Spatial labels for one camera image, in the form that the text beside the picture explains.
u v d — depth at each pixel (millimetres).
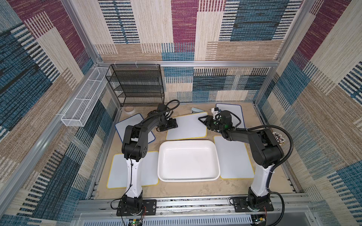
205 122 875
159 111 796
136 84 1087
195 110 1116
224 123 793
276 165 524
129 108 1188
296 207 739
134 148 585
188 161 897
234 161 824
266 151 532
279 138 786
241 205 729
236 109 1166
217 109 915
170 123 925
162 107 863
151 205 748
